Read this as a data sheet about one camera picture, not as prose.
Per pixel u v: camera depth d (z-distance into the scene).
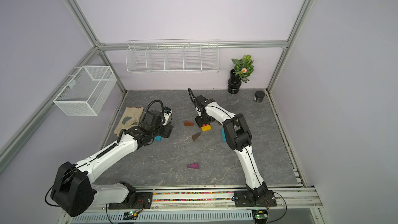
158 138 0.73
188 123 1.02
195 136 0.96
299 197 0.76
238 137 0.61
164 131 0.75
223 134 0.62
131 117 1.04
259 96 1.12
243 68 0.96
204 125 0.94
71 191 0.40
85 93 0.83
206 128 0.98
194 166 0.84
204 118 0.89
